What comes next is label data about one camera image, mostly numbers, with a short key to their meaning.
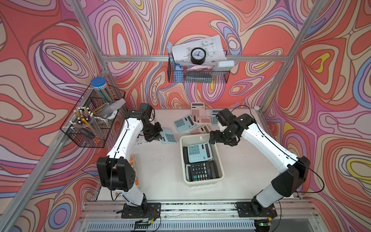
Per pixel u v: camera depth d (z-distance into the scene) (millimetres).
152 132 718
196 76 804
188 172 817
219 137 690
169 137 863
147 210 729
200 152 885
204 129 1040
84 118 575
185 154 885
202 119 1087
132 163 839
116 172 431
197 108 1182
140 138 548
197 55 785
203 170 803
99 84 703
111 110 717
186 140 925
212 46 822
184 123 1083
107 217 734
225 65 708
